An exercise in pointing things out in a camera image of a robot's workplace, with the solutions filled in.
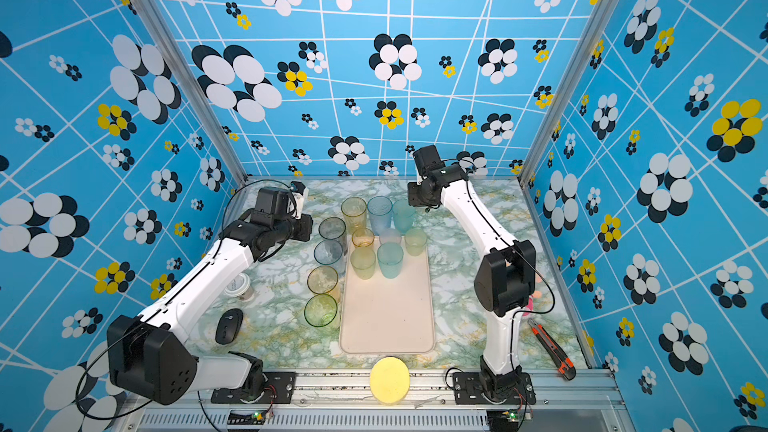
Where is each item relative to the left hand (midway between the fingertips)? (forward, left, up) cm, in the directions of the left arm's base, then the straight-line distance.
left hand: (312, 219), depth 83 cm
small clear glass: (+5, -22, -16) cm, 28 cm away
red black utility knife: (-31, -66, -18) cm, 76 cm away
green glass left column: (-21, -3, -14) cm, 25 cm away
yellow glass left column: (-10, -2, -18) cm, 21 cm away
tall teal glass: (-3, -22, -16) cm, 27 cm away
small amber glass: (+3, -13, -14) cm, 19 cm away
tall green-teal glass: (+10, -26, -10) cm, 30 cm away
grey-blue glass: (-3, -4, -13) cm, 14 cm away
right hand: (+10, -31, -1) cm, 33 cm away
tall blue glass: (+9, -19, -7) cm, 22 cm away
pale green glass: (+4, -30, -17) cm, 35 cm away
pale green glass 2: (-5, -14, -16) cm, 21 cm away
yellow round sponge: (-37, -22, -17) cm, 46 cm away
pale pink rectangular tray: (-20, -20, -19) cm, 34 cm away
